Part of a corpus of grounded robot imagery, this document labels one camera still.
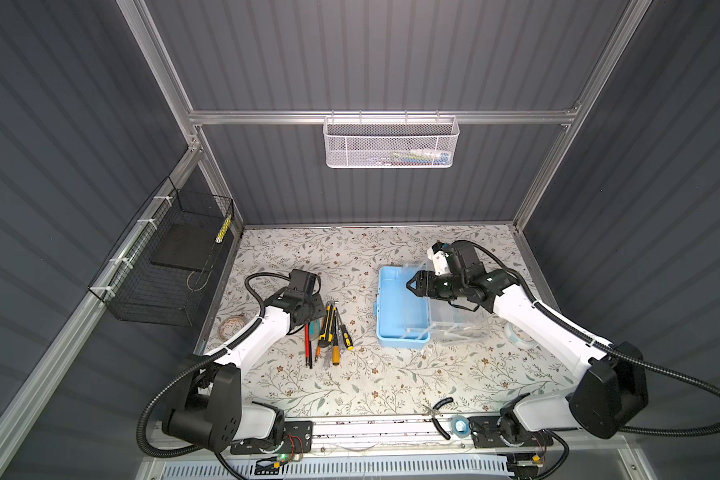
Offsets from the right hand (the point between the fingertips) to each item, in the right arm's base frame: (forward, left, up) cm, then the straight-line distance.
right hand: (417, 287), depth 81 cm
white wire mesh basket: (+70, +5, +4) cm, 71 cm away
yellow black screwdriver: (-7, +21, -15) cm, 27 cm away
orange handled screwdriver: (-13, +23, -16) cm, 31 cm away
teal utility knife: (-4, +30, -16) cm, 34 cm away
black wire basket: (-3, +64, +12) cm, 65 cm away
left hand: (-1, +29, -9) cm, 31 cm away
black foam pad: (+4, +59, +13) cm, 61 cm away
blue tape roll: (-30, -10, -18) cm, 37 cm away
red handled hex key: (-10, +32, -16) cm, 37 cm away
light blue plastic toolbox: (-3, +2, -14) cm, 14 cm away
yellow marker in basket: (+12, +54, +12) cm, 56 cm away
